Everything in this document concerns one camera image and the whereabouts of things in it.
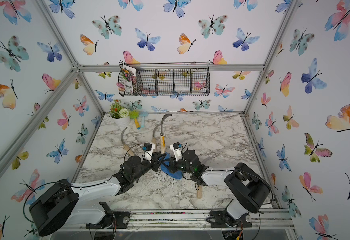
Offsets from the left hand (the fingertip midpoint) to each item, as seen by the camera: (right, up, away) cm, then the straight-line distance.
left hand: (165, 153), depth 80 cm
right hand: (-1, -4, 0) cm, 4 cm away
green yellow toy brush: (-29, +24, +38) cm, 53 cm away
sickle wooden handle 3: (-1, +8, -5) cm, 10 cm away
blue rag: (+6, -11, -1) cm, 13 cm away
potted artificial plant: (-33, +23, +21) cm, 46 cm away
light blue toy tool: (-22, +24, +41) cm, 52 cm away
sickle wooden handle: (-29, +2, +21) cm, 36 cm away
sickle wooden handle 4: (+18, -21, +1) cm, 28 cm away
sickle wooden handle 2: (-11, +6, +24) cm, 27 cm away
